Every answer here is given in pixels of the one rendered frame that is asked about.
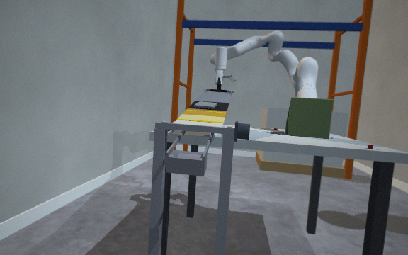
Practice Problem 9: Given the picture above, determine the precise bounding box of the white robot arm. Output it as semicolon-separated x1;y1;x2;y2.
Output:
210;30;318;98

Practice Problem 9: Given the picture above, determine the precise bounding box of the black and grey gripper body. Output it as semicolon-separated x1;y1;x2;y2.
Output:
215;70;225;85

